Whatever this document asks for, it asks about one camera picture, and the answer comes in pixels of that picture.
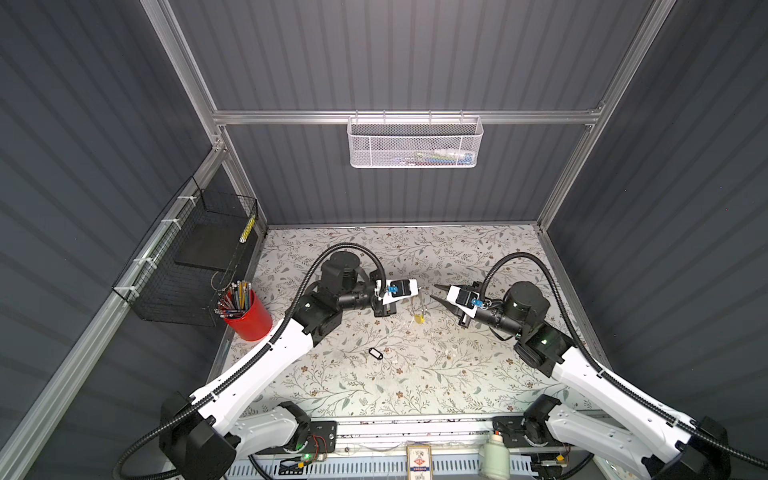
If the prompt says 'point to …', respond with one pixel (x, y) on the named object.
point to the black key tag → (375, 353)
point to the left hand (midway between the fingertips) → (414, 282)
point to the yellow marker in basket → (247, 229)
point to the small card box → (419, 462)
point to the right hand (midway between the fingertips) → (440, 289)
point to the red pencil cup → (244, 312)
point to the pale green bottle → (494, 459)
